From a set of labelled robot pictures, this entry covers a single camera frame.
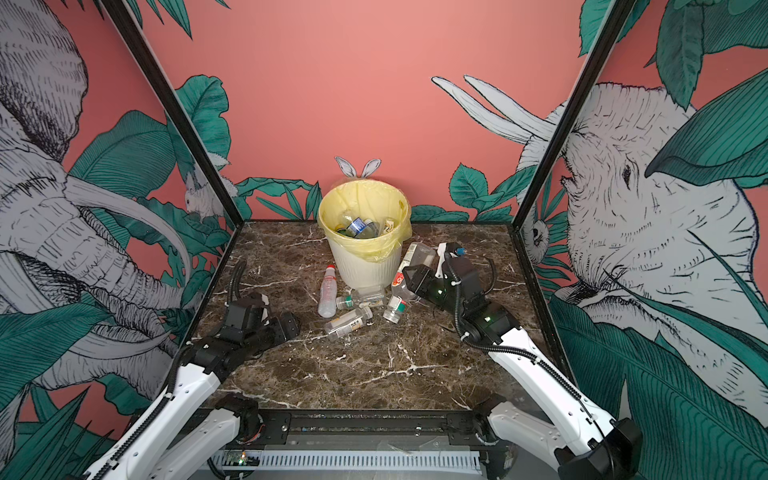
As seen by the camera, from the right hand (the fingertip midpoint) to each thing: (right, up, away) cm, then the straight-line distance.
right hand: (404, 268), depth 71 cm
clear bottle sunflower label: (+3, +4, 0) cm, 5 cm away
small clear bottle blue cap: (-11, +11, +26) cm, 31 cm away
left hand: (-31, -15, +9) cm, 35 cm away
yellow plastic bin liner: (-11, +21, +26) cm, 35 cm away
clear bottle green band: (-18, -12, +24) cm, 32 cm away
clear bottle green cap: (-4, +12, +24) cm, 27 cm away
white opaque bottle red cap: (-23, -12, +19) cm, 32 cm away
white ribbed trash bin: (-12, -3, +21) cm, 24 cm away
